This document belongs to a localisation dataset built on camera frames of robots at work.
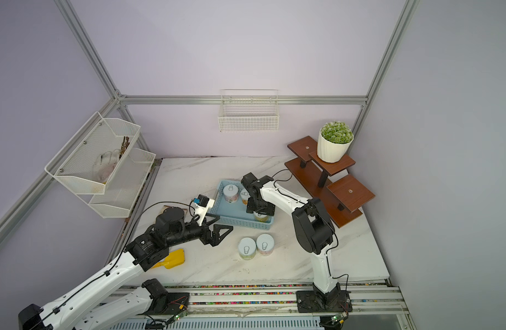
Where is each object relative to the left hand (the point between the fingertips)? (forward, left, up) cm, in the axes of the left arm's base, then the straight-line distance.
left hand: (223, 225), depth 71 cm
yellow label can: (+23, -5, -16) cm, 29 cm away
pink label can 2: (-1, -15, -15) cm, 22 cm away
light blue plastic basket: (+16, -1, -20) cm, 26 cm away
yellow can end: (+11, -13, -16) cm, 24 cm away
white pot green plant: (+30, -42, +13) cm, 53 cm away
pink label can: (+25, +1, -16) cm, 29 cm away
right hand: (+14, -13, -17) cm, 26 cm away
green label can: (-2, -8, -16) cm, 18 cm away
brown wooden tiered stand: (+18, -48, -7) cm, 52 cm away
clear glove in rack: (+21, +47, +9) cm, 52 cm away
